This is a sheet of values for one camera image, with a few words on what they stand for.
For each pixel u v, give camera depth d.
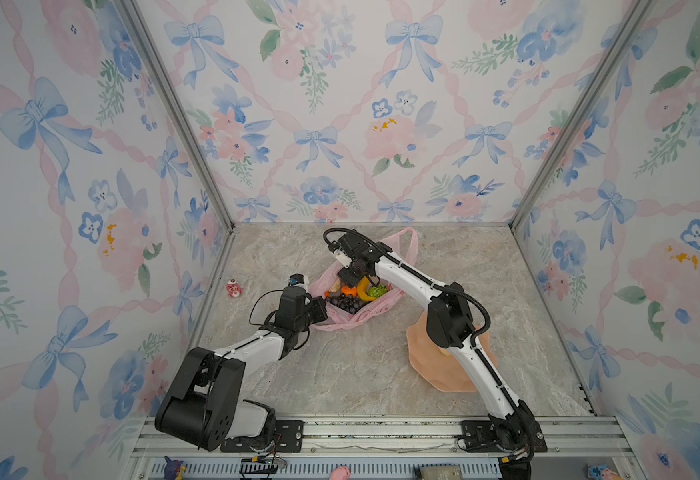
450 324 0.64
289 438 0.74
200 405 0.42
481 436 0.73
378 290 0.95
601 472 0.68
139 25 0.70
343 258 0.90
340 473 0.68
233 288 0.97
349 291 0.95
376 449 0.73
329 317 0.90
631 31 0.71
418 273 0.67
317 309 0.80
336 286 0.95
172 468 0.66
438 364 0.84
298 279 0.81
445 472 0.66
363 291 0.97
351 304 0.93
